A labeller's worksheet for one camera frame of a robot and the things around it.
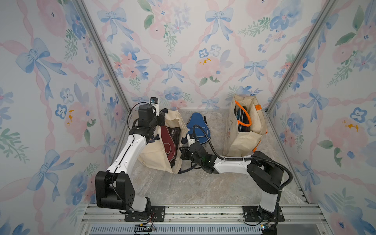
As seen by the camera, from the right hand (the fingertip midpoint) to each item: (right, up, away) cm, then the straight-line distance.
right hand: (174, 146), depth 89 cm
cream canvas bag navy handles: (-10, -2, -7) cm, 13 cm away
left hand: (-7, +21, -6) cm, 22 cm away
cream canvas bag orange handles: (+36, +2, -4) cm, 36 cm away
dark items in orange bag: (+42, +18, +4) cm, 46 cm away
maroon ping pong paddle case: (-4, +2, +2) cm, 5 cm away
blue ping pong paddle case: (+14, +18, +23) cm, 32 cm away
